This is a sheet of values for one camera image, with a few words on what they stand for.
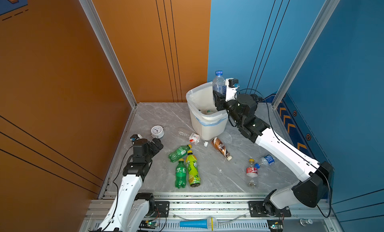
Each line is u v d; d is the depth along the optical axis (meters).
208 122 0.79
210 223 0.66
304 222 0.68
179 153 0.88
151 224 0.70
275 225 0.71
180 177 0.80
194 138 0.94
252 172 0.81
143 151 0.63
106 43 0.85
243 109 0.50
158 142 0.75
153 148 0.73
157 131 1.00
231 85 0.56
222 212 0.74
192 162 0.83
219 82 0.65
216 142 0.92
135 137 0.71
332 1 0.70
